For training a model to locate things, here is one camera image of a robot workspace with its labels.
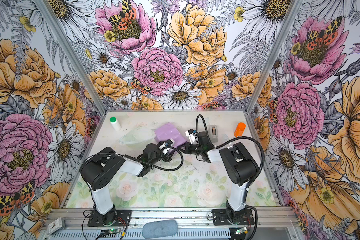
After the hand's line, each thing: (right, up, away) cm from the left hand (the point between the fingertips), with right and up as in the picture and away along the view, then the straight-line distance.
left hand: (171, 147), depth 95 cm
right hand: (+5, -2, -3) cm, 6 cm away
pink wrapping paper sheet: (-3, +9, +5) cm, 11 cm away
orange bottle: (+45, +11, +6) cm, 47 cm away
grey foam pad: (-3, -33, -26) cm, 42 cm away
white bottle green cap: (-40, +16, +9) cm, 44 cm away
